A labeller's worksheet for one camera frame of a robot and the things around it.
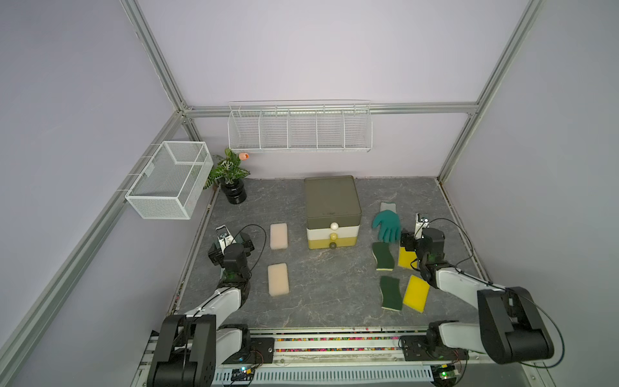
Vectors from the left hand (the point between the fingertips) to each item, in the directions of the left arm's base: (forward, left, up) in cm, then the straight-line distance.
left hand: (229, 238), depth 86 cm
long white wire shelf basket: (+33, -28, +23) cm, 49 cm away
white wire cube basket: (+15, +19, +14) cm, 28 cm away
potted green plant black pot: (+23, +1, +10) cm, 25 cm away
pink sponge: (+6, -16, -11) cm, 21 cm away
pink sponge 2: (-12, -16, -12) cm, 23 cm away
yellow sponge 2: (-21, -65, -11) cm, 70 cm away
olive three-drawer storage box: (+3, -38, +9) cm, 39 cm away
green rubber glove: (+10, -64, -12) cm, 66 cm away
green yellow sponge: (-20, -56, -11) cm, 61 cm away
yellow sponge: (-8, -65, -8) cm, 66 cm away
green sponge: (-7, -58, -12) cm, 60 cm away
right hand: (+1, -70, -2) cm, 70 cm away
